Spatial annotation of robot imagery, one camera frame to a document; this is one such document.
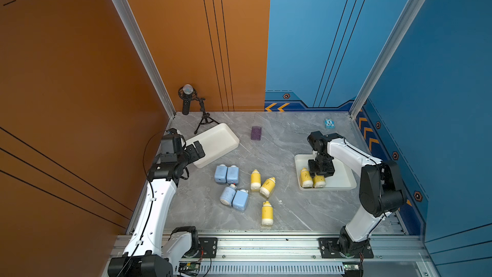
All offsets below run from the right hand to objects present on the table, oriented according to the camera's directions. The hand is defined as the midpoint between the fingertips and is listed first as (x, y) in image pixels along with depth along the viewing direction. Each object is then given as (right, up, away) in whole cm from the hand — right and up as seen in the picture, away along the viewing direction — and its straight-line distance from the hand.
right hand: (316, 175), depth 89 cm
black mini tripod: (-57, +28, +21) cm, 66 cm away
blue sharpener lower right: (-35, -8, -10) cm, 37 cm away
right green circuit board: (+6, -29, -19) cm, 35 cm away
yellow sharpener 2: (-23, -3, -6) cm, 24 cm away
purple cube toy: (-28, +19, +17) cm, 38 cm away
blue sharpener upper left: (-45, +1, -2) cm, 45 cm away
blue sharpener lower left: (-40, -6, -9) cm, 42 cm away
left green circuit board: (-54, -30, -17) cm, 64 cm away
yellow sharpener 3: (-6, -1, -6) cm, 9 cm away
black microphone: (-64, +40, +9) cm, 76 cm away
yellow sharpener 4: (-1, -1, -6) cm, 6 cm away
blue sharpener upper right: (-39, +1, -3) cm, 39 cm away
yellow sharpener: (-29, -1, -5) cm, 29 cm away
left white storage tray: (-50, +14, +17) cm, 55 cm away
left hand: (-55, +14, -9) cm, 58 cm away
